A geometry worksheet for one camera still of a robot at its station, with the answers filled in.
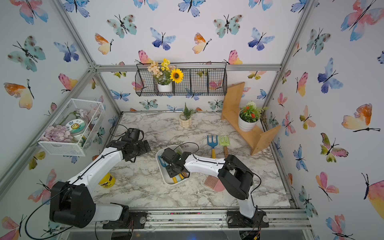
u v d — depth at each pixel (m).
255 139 0.98
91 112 0.79
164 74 0.86
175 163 0.64
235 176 0.47
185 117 1.10
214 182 0.85
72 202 0.41
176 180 0.83
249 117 0.89
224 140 1.04
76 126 0.66
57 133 0.60
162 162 0.92
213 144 1.02
